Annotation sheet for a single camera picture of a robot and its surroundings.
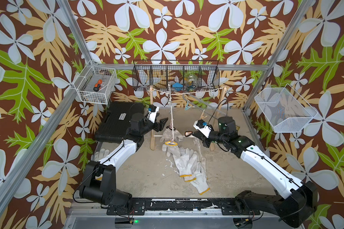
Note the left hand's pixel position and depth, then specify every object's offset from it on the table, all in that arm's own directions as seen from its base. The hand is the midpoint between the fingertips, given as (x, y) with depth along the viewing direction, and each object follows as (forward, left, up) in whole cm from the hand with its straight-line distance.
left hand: (162, 114), depth 82 cm
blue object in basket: (+23, -9, +2) cm, 25 cm away
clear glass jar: (+27, -19, +2) cm, 33 cm away
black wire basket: (+31, -8, +5) cm, 33 cm away
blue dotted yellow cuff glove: (-15, -5, -13) cm, 21 cm away
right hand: (-12, -17, -1) cm, 21 cm away
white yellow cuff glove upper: (-19, -14, -24) cm, 33 cm away
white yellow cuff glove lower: (-29, -22, -23) cm, 43 cm away
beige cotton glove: (-5, -4, -15) cm, 16 cm away
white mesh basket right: (+1, -71, +2) cm, 71 cm away
